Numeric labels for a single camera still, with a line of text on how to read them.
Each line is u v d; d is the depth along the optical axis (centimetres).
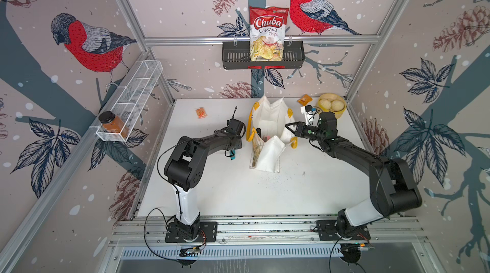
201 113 114
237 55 95
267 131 106
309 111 80
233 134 79
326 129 70
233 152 88
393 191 45
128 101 78
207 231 73
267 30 85
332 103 111
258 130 101
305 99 120
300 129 81
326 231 73
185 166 51
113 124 61
